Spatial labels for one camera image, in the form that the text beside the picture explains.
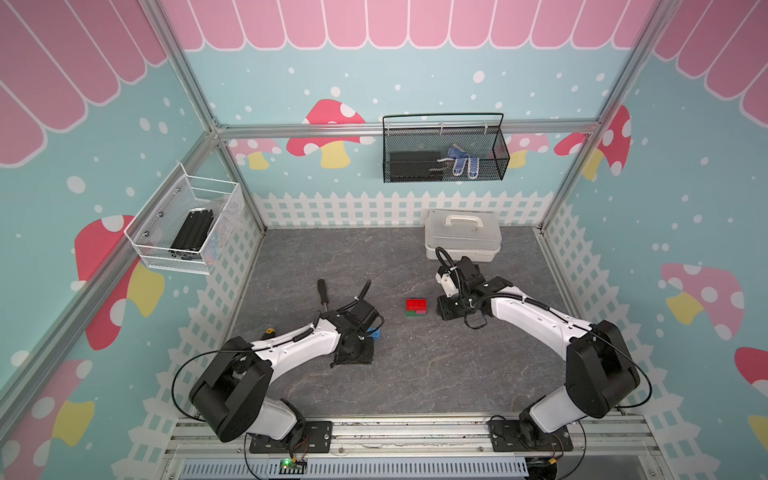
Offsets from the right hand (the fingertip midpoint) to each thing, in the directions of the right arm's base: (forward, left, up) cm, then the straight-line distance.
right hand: (439, 309), depth 88 cm
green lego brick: (+2, +8, -7) cm, 10 cm away
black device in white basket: (+6, +61, +28) cm, 67 cm away
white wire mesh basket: (+9, +65, +28) cm, 71 cm away
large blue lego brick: (-11, +18, +9) cm, 23 cm away
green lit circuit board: (-37, +40, -11) cm, 56 cm away
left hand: (-13, +23, -7) cm, 27 cm away
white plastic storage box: (+28, -13, +3) cm, 31 cm away
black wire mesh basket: (+43, -3, +27) cm, 51 cm away
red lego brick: (+3, +6, -3) cm, 7 cm away
